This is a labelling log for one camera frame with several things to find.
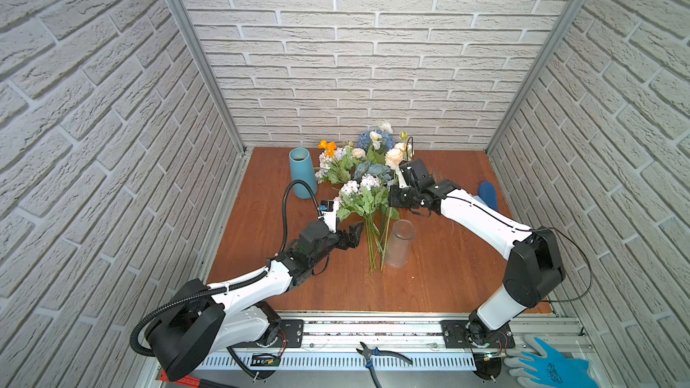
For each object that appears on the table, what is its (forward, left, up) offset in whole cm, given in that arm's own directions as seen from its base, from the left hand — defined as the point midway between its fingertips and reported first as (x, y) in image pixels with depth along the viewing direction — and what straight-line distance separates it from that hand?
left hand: (357, 219), depth 81 cm
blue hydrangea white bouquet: (+40, -10, -4) cm, 42 cm away
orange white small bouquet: (+29, +8, -7) cm, 31 cm away
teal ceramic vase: (+19, +19, +2) cm, 27 cm away
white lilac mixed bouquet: (+9, -4, 0) cm, 10 cm away
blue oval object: (+20, -53, -12) cm, 58 cm away
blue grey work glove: (-37, -48, -13) cm, 62 cm away
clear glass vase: (-9, -12, -5) cm, 16 cm away
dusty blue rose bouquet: (+23, -8, -2) cm, 24 cm away
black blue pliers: (-33, -3, -14) cm, 36 cm away
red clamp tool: (-38, +43, -14) cm, 59 cm away
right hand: (+9, -12, 0) cm, 15 cm away
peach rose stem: (+20, -14, +9) cm, 26 cm away
